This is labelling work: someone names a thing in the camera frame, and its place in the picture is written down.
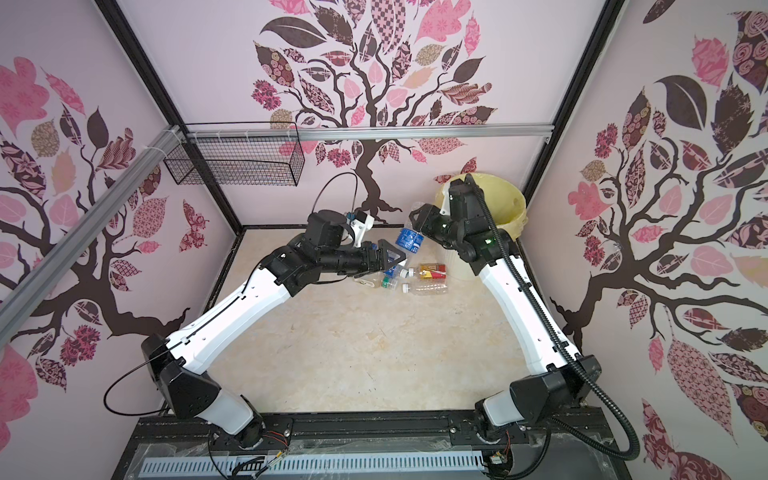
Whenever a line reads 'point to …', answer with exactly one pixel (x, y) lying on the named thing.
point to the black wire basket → (238, 154)
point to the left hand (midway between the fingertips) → (394, 265)
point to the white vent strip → (211, 465)
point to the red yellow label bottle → (430, 272)
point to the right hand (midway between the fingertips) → (419, 212)
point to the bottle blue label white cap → (410, 238)
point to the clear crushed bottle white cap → (426, 288)
